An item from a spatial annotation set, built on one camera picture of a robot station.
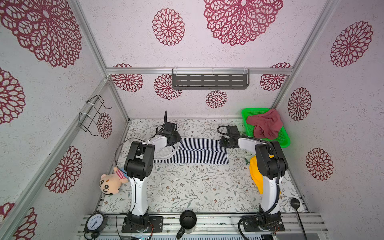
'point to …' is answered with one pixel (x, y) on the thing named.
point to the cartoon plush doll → (110, 183)
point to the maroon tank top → (267, 125)
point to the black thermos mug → (188, 219)
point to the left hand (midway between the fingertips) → (179, 137)
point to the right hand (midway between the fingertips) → (221, 140)
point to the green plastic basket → (282, 138)
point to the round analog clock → (95, 223)
